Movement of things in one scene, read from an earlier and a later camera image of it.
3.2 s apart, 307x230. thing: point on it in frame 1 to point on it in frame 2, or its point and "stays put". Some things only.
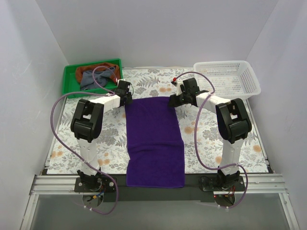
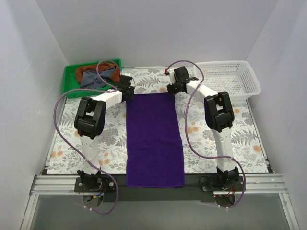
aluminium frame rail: (264, 185) stays put
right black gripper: (174, 100) to (171, 88)
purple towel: (156, 144) stays put
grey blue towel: (88, 81) stays put
